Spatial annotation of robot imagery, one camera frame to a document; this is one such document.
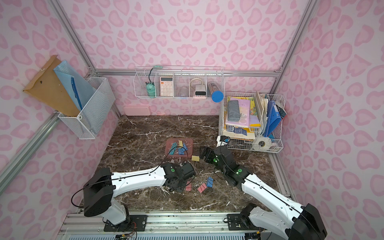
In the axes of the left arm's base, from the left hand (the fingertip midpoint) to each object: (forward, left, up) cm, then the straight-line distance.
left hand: (180, 182), depth 82 cm
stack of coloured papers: (+34, -40, +17) cm, 55 cm away
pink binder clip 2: (-2, -12, -3) cm, 13 cm away
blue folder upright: (+33, -55, +16) cm, 66 cm away
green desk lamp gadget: (+48, +19, +29) cm, 59 cm away
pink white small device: (+44, -11, +27) cm, 53 cm away
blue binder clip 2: (+25, -1, -3) cm, 25 cm away
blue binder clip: (+22, +1, -4) cm, 22 cm away
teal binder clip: (+26, +6, -3) cm, 27 cm away
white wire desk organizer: (+39, -47, +24) cm, 66 cm away
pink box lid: (+56, +42, 0) cm, 71 cm away
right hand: (+12, -13, +15) cm, 23 cm away
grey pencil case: (+36, -31, +20) cm, 51 cm away
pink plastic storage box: (+28, -3, -2) cm, 28 cm away
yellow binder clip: (+27, +2, -2) cm, 27 cm away
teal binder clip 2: (+21, +7, -3) cm, 23 cm away
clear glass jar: (+50, -1, +23) cm, 55 cm away
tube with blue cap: (+39, -21, +29) cm, 53 cm away
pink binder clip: (-2, -4, -2) cm, 5 cm away
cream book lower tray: (+25, -33, +12) cm, 43 cm away
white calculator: (+52, +10, +26) cm, 59 cm away
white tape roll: (+23, -54, 0) cm, 59 cm away
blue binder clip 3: (+1, -17, -3) cm, 17 cm away
